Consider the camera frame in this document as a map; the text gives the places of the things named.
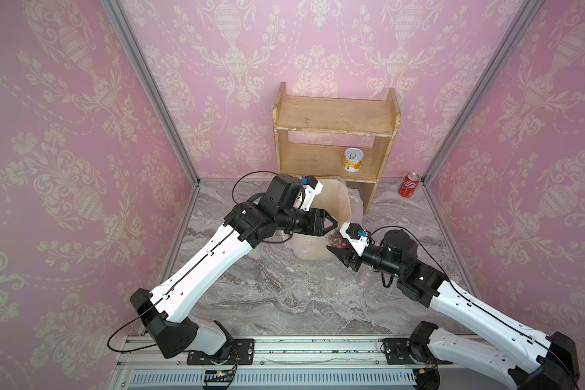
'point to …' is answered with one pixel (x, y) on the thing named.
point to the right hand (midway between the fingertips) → (335, 238)
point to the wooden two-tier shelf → (335, 139)
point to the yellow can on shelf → (353, 159)
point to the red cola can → (409, 184)
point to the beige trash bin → (335, 197)
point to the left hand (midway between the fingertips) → (331, 224)
